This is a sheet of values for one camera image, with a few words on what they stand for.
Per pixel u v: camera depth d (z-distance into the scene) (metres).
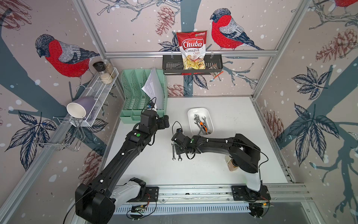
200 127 1.01
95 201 0.37
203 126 1.00
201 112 1.07
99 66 0.78
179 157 0.87
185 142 0.68
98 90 0.83
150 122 0.58
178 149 0.79
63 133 0.58
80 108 0.61
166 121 0.71
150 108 0.67
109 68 0.85
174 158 0.87
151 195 0.73
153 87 0.93
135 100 1.11
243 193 0.73
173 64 0.95
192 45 0.81
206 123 1.03
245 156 0.48
